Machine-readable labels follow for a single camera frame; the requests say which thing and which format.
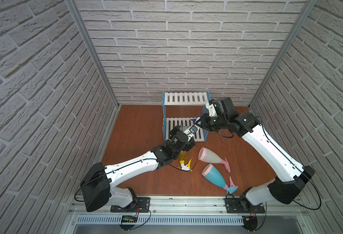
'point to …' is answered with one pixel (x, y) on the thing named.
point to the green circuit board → (129, 219)
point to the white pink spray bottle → (206, 155)
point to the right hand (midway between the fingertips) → (192, 125)
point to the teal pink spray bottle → (210, 172)
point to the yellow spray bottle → (182, 157)
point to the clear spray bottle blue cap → (183, 128)
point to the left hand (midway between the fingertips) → (184, 127)
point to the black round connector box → (250, 223)
